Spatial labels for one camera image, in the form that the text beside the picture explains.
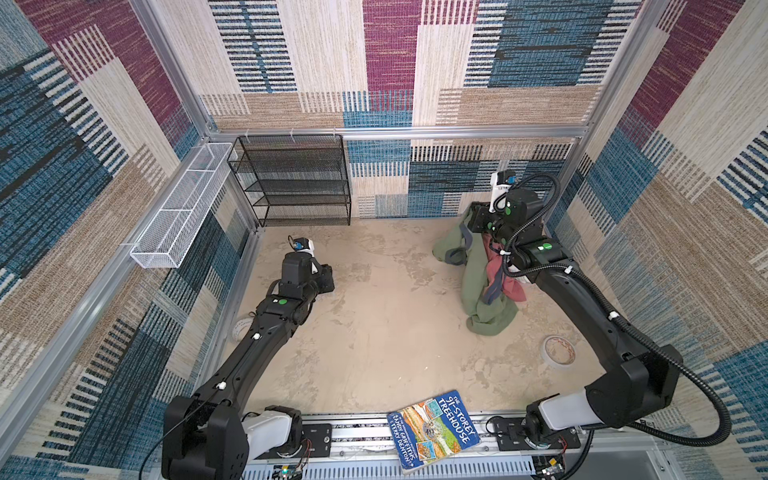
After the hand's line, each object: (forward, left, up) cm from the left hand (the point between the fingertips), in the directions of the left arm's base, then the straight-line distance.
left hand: (326, 264), depth 83 cm
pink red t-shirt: (-3, -53, -8) cm, 54 cm away
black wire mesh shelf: (+41, +16, -3) cm, 44 cm away
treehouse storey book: (-37, -27, -17) cm, 49 cm away
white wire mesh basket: (0, +34, +13) cm, 37 cm away
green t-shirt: (+5, -37, +1) cm, 37 cm away
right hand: (+7, -39, +14) cm, 42 cm away
